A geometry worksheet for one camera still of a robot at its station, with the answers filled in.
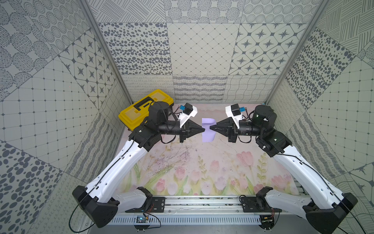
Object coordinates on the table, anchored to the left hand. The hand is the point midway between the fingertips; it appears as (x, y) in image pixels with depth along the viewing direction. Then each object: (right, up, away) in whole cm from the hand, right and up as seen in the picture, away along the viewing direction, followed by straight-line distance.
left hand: (203, 125), depth 58 cm
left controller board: (-30, -48, +13) cm, 58 cm away
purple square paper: (+2, -4, +1) cm, 5 cm away
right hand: (+3, -1, +1) cm, 3 cm away
